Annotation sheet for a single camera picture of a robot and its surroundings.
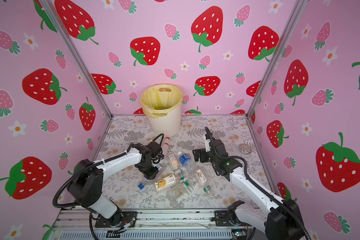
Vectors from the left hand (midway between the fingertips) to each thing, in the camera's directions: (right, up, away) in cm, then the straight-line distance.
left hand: (152, 174), depth 85 cm
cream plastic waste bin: (+9, +29, +11) cm, 32 cm away
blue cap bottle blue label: (-5, -5, -4) cm, 8 cm away
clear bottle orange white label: (+13, +6, +4) cm, 15 cm away
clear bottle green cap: (+15, -9, -2) cm, 18 cm away
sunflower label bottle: (+8, -3, -6) cm, 10 cm away
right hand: (+27, +15, -4) cm, 32 cm away
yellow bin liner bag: (0, +48, +21) cm, 52 cm away
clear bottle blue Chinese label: (+19, +8, +5) cm, 21 cm away
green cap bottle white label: (+29, -2, -4) cm, 29 cm away
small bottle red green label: (+17, 0, -1) cm, 17 cm away
